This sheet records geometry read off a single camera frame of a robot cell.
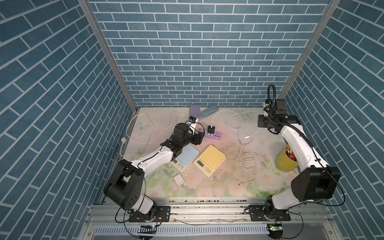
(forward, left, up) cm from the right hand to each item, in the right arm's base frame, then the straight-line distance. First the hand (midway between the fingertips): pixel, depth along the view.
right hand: (263, 120), depth 85 cm
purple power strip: (+1, +25, -20) cm, 32 cm away
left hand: (-8, +34, -5) cm, 35 cm away
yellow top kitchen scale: (-17, +29, -21) cm, 40 cm away
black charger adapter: (+3, +29, -17) cm, 34 cm away
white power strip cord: (-7, +71, -21) cm, 74 cm away
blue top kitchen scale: (-17, +44, -20) cm, 52 cm away
